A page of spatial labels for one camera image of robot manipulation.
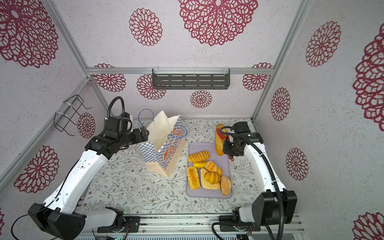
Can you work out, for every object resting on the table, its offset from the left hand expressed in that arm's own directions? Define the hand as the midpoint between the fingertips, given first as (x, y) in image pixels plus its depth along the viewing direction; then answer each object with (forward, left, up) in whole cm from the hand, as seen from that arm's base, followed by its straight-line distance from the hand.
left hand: (141, 136), depth 76 cm
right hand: (-3, -45, -7) cm, 45 cm away
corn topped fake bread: (-13, -26, -23) cm, 37 cm away
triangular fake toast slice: (-17, -33, -23) cm, 44 cm away
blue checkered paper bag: (-4, -13, 0) cm, 14 cm away
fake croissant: (-8, -37, -20) cm, 42 cm away
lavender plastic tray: (-3, -45, -23) cm, 50 cm away
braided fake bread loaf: (+1, -31, -23) cm, 38 cm away
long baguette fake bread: (+4, -42, -10) cm, 43 cm away
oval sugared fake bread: (-18, -44, -22) cm, 52 cm away
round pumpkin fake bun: (-15, -37, -18) cm, 43 cm away
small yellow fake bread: (-5, -31, -22) cm, 39 cm away
